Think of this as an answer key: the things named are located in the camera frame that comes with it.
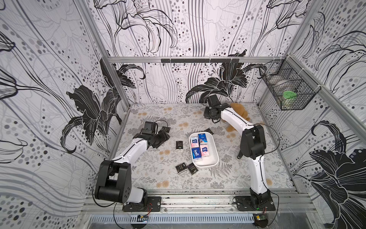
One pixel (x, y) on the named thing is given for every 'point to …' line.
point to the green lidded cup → (289, 99)
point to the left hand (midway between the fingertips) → (168, 140)
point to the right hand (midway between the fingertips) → (208, 112)
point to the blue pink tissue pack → (194, 141)
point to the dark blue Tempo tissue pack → (196, 153)
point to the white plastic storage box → (206, 138)
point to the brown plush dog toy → (239, 109)
